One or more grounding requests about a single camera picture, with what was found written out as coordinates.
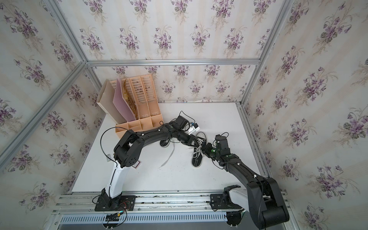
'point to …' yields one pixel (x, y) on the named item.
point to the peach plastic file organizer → (143, 91)
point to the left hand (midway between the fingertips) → (199, 146)
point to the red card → (136, 164)
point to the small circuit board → (114, 217)
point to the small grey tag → (108, 159)
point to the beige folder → (105, 100)
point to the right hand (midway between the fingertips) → (202, 148)
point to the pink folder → (120, 104)
